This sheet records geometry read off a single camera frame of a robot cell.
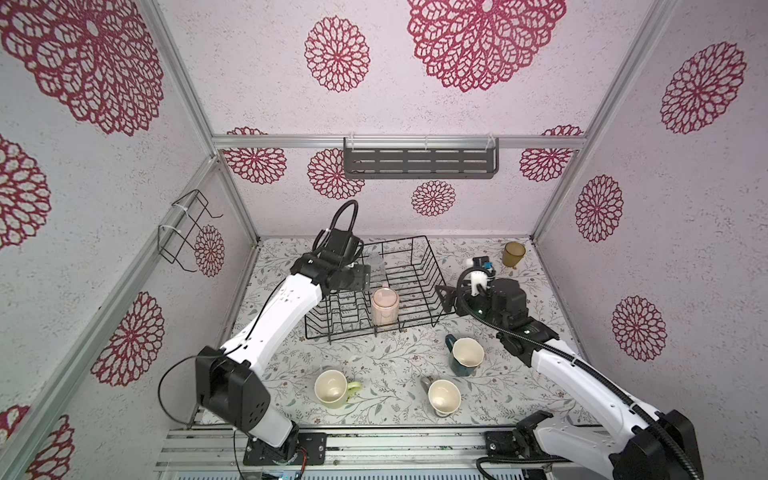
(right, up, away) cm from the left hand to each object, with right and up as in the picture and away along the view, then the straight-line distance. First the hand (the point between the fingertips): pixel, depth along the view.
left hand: (352, 280), depth 82 cm
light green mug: (-5, -31, +1) cm, 31 cm away
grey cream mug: (+25, -32, -1) cm, 40 cm away
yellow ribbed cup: (+56, +8, +26) cm, 62 cm away
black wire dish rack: (+18, +3, +30) cm, 35 cm away
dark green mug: (+33, -21, +3) cm, 39 cm away
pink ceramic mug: (+9, -8, +3) cm, 12 cm away
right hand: (+27, 0, -4) cm, 27 cm away
